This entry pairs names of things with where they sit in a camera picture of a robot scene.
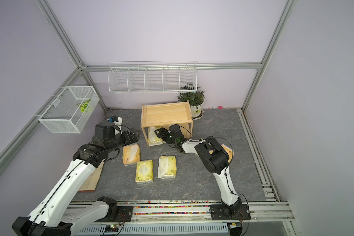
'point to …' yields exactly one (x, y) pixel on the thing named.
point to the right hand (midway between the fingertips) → (156, 132)
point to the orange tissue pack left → (131, 154)
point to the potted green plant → (196, 100)
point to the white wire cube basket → (69, 111)
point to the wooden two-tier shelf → (162, 114)
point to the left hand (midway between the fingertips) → (134, 135)
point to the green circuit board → (111, 228)
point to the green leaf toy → (83, 105)
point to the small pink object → (220, 107)
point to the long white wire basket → (152, 76)
